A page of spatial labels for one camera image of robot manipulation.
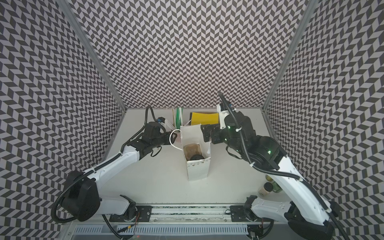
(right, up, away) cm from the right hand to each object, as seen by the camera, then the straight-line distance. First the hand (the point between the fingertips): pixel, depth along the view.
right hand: (212, 130), depth 60 cm
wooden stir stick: (-22, +6, +34) cm, 41 cm away
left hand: (-19, -5, +24) cm, 31 cm away
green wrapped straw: (-18, +7, +34) cm, 39 cm away
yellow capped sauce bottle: (+34, -30, +15) cm, 48 cm away
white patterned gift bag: (-8, -3, +15) cm, 17 cm away
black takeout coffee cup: (-7, -15, +16) cm, 23 cm away
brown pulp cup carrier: (-10, -14, +33) cm, 37 cm away
